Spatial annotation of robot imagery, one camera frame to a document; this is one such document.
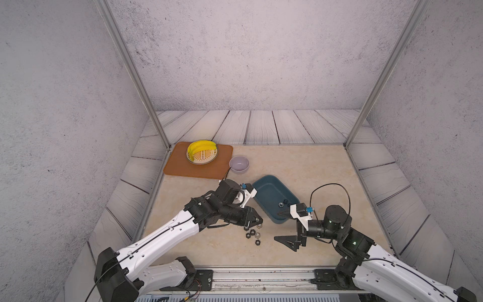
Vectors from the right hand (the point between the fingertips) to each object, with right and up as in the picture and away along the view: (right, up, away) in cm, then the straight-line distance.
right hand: (279, 227), depth 64 cm
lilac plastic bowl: (-15, +20, +44) cm, 50 cm away
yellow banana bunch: (-40, +31, +50) cm, 71 cm away
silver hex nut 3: (-6, -11, +21) cm, 24 cm away
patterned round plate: (-37, +24, +50) cm, 67 cm away
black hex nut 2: (-8, -10, +21) cm, 25 cm away
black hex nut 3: (-10, -11, +21) cm, 26 cm away
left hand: (-5, 0, +3) cm, 6 cm away
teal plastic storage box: (+3, +3, +37) cm, 37 cm away
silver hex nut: (+6, 0, +32) cm, 32 cm away
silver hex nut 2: (-5, -8, +23) cm, 25 cm away
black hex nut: (+8, +2, +30) cm, 31 cm away
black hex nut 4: (-6, -13, +19) cm, 24 cm away
